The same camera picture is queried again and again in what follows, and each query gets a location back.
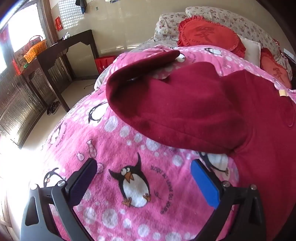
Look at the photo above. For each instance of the large floral pillow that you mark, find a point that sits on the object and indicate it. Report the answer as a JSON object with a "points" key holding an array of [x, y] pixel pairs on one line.
{"points": [[249, 25]]}

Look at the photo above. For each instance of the large red heart cushion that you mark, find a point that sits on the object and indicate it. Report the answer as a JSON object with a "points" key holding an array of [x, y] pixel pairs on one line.
{"points": [[208, 32]]}

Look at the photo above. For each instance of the red window sticker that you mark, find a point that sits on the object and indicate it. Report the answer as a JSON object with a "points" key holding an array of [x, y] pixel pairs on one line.
{"points": [[3, 36]]}

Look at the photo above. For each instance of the red paper bag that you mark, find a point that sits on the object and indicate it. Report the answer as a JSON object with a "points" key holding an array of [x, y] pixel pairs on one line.
{"points": [[104, 63]]}

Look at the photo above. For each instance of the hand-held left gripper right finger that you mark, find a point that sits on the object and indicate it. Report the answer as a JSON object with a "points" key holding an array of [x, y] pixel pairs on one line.
{"points": [[204, 183]]}

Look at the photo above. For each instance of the white lattice window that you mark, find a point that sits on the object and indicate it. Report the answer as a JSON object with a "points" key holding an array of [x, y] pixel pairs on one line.
{"points": [[71, 14]]}

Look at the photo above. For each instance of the red wall sign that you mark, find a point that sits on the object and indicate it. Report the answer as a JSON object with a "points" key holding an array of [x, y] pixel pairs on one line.
{"points": [[58, 23]]}

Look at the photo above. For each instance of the small floral pillow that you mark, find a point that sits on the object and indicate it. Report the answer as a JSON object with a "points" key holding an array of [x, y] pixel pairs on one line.
{"points": [[165, 25]]}

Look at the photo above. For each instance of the orange plastic basket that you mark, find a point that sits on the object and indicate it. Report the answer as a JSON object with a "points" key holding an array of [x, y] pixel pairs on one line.
{"points": [[34, 51]]}

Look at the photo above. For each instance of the white pillow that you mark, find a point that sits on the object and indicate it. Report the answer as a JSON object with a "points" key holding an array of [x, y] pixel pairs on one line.
{"points": [[251, 49]]}

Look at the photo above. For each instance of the dark red sweater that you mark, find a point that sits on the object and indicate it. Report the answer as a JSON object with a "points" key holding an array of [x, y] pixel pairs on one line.
{"points": [[185, 104]]}

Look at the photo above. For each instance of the dark wooden slatted cabinet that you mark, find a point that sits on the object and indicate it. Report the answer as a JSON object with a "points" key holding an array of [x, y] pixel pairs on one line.
{"points": [[16, 104]]}

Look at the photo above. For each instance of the small red heart cushion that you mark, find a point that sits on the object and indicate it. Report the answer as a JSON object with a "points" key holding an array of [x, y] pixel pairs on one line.
{"points": [[275, 69]]}

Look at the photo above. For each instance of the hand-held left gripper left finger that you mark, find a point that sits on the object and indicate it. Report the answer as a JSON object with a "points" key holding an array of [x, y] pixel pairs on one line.
{"points": [[84, 183]]}

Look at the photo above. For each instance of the dark wooden table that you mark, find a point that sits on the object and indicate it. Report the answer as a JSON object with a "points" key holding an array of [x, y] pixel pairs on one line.
{"points": [[69, 46]]}

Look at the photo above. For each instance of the pink penguin print blanket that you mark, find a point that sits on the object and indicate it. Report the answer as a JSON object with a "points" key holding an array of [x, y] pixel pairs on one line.
{"points": [[115, 143]]}

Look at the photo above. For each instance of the dark hanging cloth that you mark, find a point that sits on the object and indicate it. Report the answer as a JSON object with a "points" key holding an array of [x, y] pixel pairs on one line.
{"points": [[81, 5]]}

